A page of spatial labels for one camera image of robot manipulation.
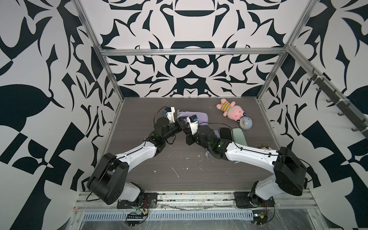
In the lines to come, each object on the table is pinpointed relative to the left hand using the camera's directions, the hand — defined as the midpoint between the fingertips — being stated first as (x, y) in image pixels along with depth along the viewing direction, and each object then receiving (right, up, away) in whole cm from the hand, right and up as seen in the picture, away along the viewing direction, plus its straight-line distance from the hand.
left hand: (190, 116), depth 79 cm
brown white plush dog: (+50, -21, +14) cm, 56 cm away
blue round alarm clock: (+38, -5, +17) cm, 42 cm away
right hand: (-4, -6, 0) cm, 8 cm away
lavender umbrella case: (+7, -16, -17) cm, 24 cm away
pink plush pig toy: (+33, +2, +23) cm, 40 cm away
